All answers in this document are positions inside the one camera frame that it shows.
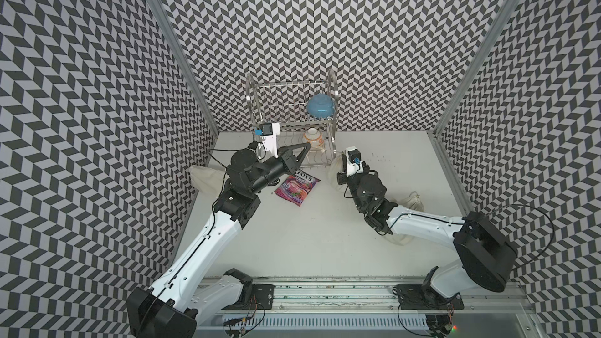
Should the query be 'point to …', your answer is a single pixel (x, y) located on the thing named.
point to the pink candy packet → (297, 186)
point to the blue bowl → (321, 106)
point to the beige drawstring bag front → (413, 202)
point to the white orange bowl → (313, 135)
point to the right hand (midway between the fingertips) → (345, 155)
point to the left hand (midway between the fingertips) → (308, 146)
